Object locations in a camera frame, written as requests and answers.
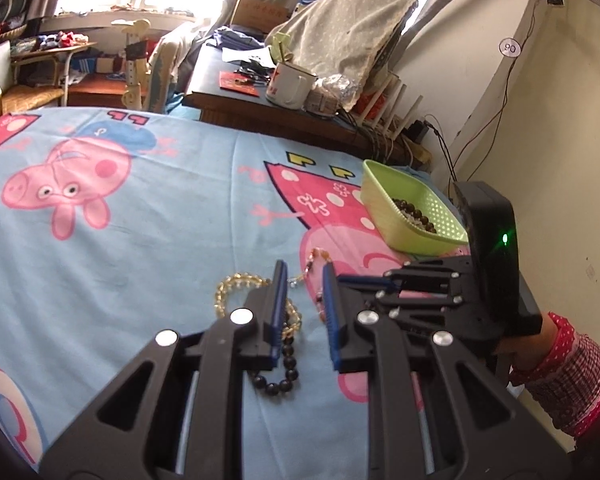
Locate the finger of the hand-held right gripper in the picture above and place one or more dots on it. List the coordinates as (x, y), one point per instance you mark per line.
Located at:
(367, 282)
(420, 307)

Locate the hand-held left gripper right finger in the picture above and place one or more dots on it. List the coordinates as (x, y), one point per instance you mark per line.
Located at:
(330, 310)

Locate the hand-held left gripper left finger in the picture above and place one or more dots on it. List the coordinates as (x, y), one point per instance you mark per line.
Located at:
(279, 305)

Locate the green plastic basket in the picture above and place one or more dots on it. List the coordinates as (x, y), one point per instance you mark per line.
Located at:
(380, 200)

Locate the person's right forearm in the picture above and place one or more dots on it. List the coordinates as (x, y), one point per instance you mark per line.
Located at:
(580, 385)

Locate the person's right hand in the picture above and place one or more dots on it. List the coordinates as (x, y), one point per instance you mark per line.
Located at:
(527, 350)

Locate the yellowed power strip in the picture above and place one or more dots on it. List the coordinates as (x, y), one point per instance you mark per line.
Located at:
(417, 152)

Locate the black power adapter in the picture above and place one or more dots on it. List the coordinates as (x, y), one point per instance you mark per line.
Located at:
(420, 131)

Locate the cartoon pig printed bed sheet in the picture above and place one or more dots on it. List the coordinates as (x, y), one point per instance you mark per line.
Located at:
(130, 260)

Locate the white router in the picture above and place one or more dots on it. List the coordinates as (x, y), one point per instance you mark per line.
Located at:
(393, 121)

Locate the crumpled foil bag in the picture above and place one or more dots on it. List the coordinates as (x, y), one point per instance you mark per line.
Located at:
(337, 87)

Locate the white enamel mug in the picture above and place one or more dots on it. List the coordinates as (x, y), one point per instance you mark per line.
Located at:
(292, 90)

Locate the red booklet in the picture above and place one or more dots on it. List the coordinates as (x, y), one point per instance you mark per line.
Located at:
(240, 84)

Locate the dark wooden desk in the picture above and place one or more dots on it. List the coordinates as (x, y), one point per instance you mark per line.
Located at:
(215, 85)

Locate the black monitor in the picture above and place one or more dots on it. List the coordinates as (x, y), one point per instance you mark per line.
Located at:
(395, 47)

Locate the beige dust cloth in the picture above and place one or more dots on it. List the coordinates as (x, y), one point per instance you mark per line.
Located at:
(340, 35)

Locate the cloth-draped chair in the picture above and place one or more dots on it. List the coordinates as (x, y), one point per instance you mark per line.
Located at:
(167, 65)

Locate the blue folded clothing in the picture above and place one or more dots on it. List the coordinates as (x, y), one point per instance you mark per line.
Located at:
(240, 37)

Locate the cream plastic stand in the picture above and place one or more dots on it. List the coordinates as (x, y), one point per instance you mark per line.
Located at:
(135, 65)

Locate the cardboard box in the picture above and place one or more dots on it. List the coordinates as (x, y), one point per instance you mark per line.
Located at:
(260, 12)

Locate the blue shoebox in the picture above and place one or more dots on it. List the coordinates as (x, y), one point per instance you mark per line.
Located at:
(90, 66)

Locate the small folding table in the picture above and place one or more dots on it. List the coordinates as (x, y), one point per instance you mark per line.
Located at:
(60, 50)

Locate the pile of colourful socks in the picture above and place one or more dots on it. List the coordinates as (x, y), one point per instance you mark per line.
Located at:
(62, 40)

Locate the wooden chair with white cushion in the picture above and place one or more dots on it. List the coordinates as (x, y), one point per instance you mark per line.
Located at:
(0, 67)

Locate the round white wall sticker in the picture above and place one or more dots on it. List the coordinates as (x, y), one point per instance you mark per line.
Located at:
(509, 47)

